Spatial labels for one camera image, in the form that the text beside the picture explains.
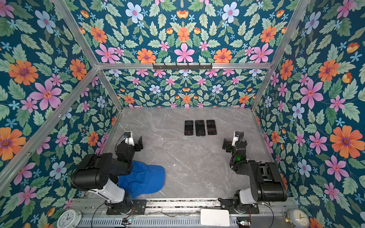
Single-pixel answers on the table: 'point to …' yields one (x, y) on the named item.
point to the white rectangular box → (215, 217)
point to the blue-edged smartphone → (188, 128)
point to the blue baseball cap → (144, 179)
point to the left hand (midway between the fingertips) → (135, 133)
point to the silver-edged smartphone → (200, 126)
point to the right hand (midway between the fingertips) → (232, 138)
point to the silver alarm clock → (296, 218)
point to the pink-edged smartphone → (211, 128)
